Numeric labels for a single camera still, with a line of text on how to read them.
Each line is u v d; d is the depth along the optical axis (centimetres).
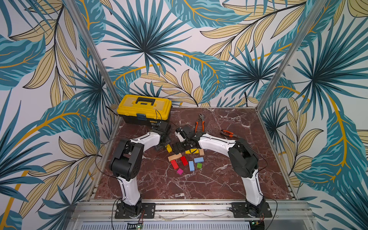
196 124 107
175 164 88
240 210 73
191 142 69
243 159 52
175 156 91
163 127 79
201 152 93
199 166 88
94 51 84
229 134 103
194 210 75
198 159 90
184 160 91
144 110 93
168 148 93
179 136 78
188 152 82
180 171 86
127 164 49
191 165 88
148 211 74
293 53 85
